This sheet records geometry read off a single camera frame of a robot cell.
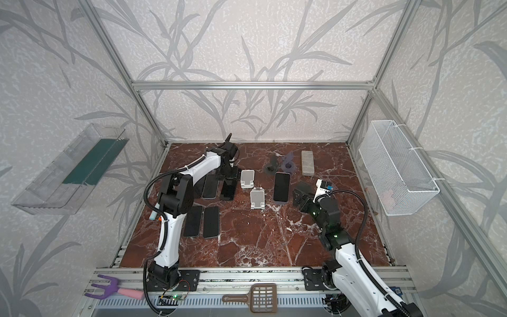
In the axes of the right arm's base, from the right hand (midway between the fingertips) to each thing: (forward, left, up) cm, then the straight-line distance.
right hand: (299, 190), depth 81 cm
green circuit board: (-35, +47, -16) cm, 61 cm away
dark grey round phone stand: (+25, +1, -15) cm, 29 cm away
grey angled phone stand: (+24, +10, -15) cm, 30 cm away
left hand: (+16, +31, -14) cm, 37 cm away
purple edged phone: (+6, +7, -6) cm, 11 cm away
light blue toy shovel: (-4, +65, -14) cm, 67 cm away
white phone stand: (+3, +18, -12) cm, 21 cm away
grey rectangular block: (+26, -10, -14) cm, 31 cm away
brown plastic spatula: (-35, +15, -16) cm, 42 cm away
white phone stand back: (+14, +23, -11) cm, 29 cm away
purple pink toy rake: (-32, +71, -15) cm, 79 cm away
